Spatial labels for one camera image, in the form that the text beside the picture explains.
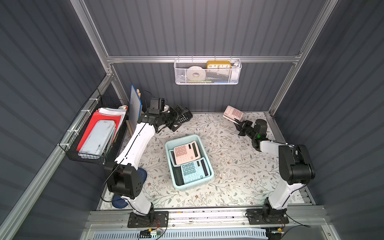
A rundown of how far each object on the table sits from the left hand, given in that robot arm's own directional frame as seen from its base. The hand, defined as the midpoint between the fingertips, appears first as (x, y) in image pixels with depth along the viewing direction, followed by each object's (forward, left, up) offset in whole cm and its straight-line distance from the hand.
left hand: (188, 115), depth 79 cm
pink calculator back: (+16, -29, -13) cm, 36 cm away
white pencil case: (-14, +42, 0) cm, 45 cm away
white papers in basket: (+3, +36, +1) cm, 37 cm away
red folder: (-2, +48, +1) cm, 48 cm away
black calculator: (-24, +6, -21) cm, 33 cm away
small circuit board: (-49, +20, -31) cm, 61 cm away
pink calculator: (-11, +2, -19) cm, 23 cm away
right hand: (+7, -30, -10) cm, 33 cm away
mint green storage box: (-7, +10, -17) cm, 20 cm away
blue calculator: (-22, -3, -19) cm, 29 cm away
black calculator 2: (+25, +4, -27) cm, 37 cm away
